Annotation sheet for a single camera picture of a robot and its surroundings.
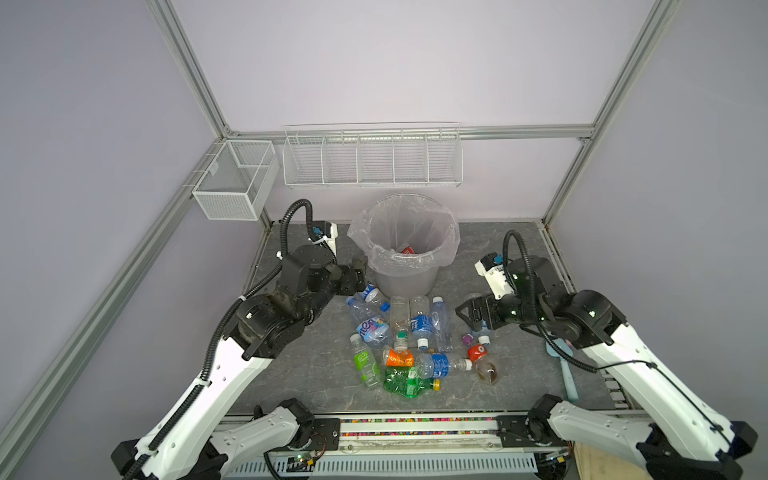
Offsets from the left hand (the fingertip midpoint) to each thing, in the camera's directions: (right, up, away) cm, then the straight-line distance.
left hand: (349, 264), depth 63 cm
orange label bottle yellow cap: (+11, -26, +16) cm, 32 cm away
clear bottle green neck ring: (+11, -18, +31) cm, 37 cm away
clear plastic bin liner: (+14, +9, +38) cm, 42 cm away
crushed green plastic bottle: (+12, -33, +17) cm, 39 cm away
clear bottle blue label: (+17, -18, +23) cm, 34 cm away
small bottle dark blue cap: (+2, -11, +32) cm, 34 cm away
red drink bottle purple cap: (+33, -26, +19) cm, 46 cm away
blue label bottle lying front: (+21, -27, +13) cm, 37 cm away
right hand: (+27, -10, +4) cm, 29 cm away
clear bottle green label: (+2, -27, +17) cm, 32 cm away
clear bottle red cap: (+14, +3, +39) cm, 41 cm away
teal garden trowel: (+57, -30, +18) cm, 67 cm away
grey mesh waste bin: (+19, -8, +29) cm, 36 cm away
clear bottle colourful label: (+3, -19, +25) cm, 32 cm away
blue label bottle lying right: (+28, -13, -4) cm, 31 cm away
